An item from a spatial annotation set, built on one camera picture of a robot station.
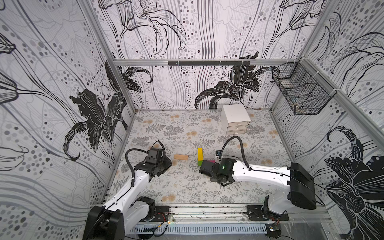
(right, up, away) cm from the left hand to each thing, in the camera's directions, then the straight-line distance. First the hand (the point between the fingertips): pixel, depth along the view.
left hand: (173, 165), depth 85 cm
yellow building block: (+16, +5, +8) cm, 19 cm away
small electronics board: (+51, -26, -15) cm, 59 cm away
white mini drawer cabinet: (+39, +27, +10) cm, 48 cm away
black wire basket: (+80, +45, +3) cm, 92 cm away
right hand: (+25, -4, -5) cm, 25 cm away
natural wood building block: (+4, +3, +9) cm, 10 cm away
